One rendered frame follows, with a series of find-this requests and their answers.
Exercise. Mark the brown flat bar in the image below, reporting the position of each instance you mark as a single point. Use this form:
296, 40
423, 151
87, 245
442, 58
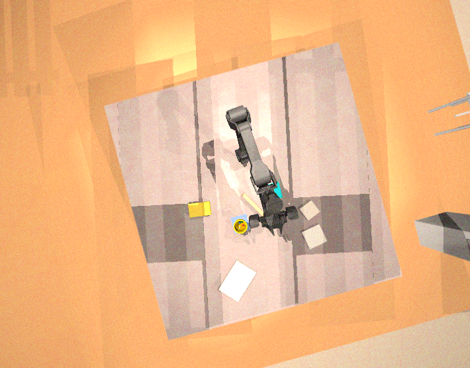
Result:
252, 203

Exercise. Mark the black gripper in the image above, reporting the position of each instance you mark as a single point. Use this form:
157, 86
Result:
254, 219

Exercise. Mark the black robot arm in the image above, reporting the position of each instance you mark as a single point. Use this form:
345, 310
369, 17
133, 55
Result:
239, 119

